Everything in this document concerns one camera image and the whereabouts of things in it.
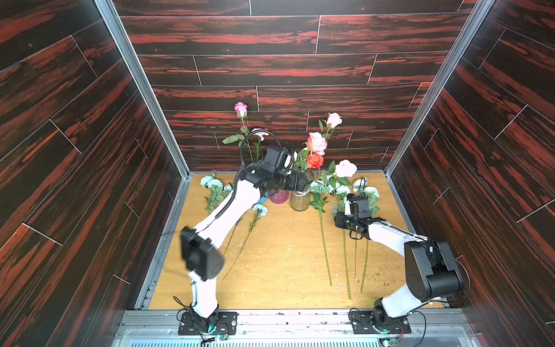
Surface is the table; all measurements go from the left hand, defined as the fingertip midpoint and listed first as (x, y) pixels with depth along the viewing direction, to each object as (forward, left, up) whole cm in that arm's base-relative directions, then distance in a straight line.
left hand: (300, 181), depth 79 cm
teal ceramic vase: (+10, +16, -26) cm, 32 cm away
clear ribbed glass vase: (+7, -1, -21) cm, 22 cm away
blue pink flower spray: (+14, -21, -24) cm, 35 cm away
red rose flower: (+4, -5, +6) cm, 9 cm away
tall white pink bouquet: (+19, -33, -23) cm, 45 cm away
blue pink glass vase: (+9, +8, -22) cm, 25 cm away
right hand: (0, -21, -23) cm, 31 cm away
